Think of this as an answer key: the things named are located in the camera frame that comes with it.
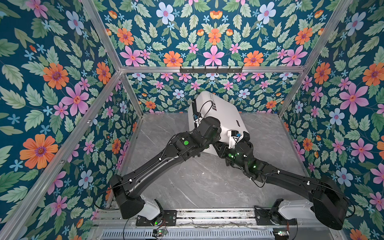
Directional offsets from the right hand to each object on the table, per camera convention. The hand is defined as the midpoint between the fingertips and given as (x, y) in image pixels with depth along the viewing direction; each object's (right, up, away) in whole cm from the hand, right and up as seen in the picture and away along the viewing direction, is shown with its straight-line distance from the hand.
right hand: (214, 143), depth 76 cm
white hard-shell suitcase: (-2, +21, +6) cm, 22 cm away
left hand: (+3, +7, -11) cm, 13 cm away
